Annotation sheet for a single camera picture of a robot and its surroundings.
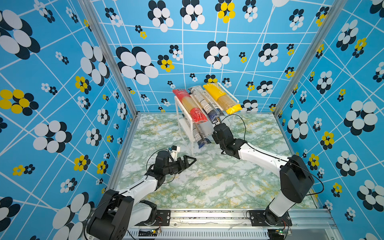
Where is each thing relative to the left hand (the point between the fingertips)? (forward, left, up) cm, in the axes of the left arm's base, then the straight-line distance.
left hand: (193, 162), depth 81 cm
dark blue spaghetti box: (+13, -12, +19) cm, 26 cm away
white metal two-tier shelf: (+19, +6, +5) cm, 21 cm away
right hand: (+18, -17, +8) cm, 26 cm away
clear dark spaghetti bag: (+14, -3, +8) cm, 16 cm away
